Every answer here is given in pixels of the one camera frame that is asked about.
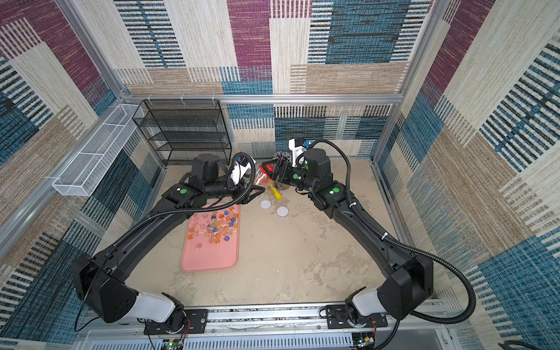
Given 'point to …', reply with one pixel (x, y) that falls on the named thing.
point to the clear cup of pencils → (285, 156)
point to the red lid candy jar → (262, 174)
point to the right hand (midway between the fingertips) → (272, 169)
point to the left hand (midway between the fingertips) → (260, 183)
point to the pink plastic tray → (213, 239)
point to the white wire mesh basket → (82, 176)
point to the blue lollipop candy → (227, 238)
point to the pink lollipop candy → (197, 246)
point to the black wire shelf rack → (181, 130)
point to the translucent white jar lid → (265, 205)
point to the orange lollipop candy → (217, 235)
